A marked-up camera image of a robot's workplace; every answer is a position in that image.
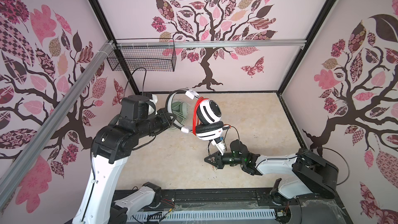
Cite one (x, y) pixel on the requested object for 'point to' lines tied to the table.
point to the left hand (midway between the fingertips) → (176, 120)
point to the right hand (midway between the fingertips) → (205, 159)
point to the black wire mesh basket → (156, 54)
